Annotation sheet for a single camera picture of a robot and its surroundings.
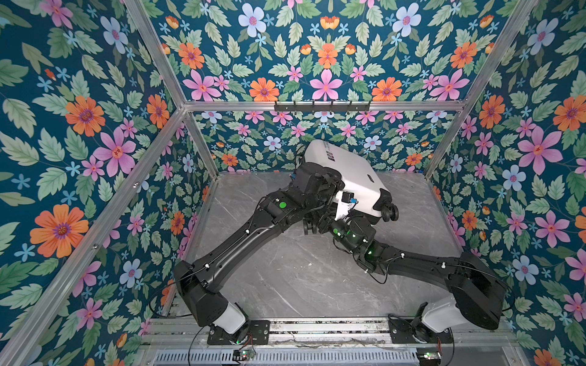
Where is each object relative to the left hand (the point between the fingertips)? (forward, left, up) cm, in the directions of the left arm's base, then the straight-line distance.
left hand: (352, 179), depth 64 cm
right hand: (+1, +11, -11) cm, 16 cm away
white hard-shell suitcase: (+4, -7, -11) cm, 14 cm away
